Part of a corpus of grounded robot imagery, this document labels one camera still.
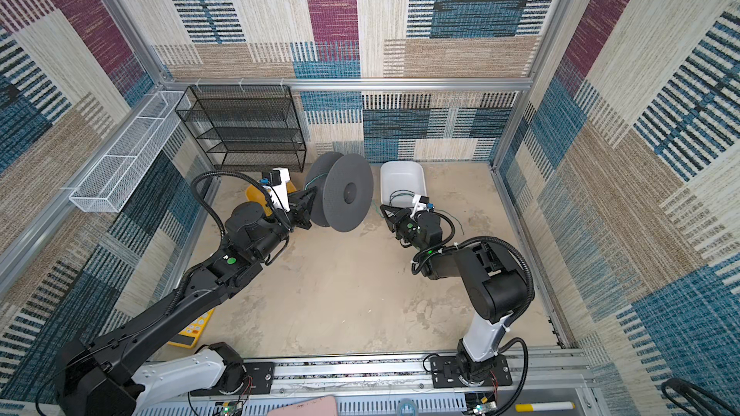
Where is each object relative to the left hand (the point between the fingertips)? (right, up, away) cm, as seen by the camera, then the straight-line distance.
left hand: (315, 184), depth 69 cm
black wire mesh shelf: (-34, +22, +40) cm, 57 cm away
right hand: (+15, -7, +20) cm, 26 cm away
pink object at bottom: (+1, -53, +1) cm, 53 cm away
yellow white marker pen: (+55, -54, +2) cm, 77 cm away
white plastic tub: (+24, +3, +43) cm, 49 cm away
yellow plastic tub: (-30, -2, +40) cm, 50 cm away
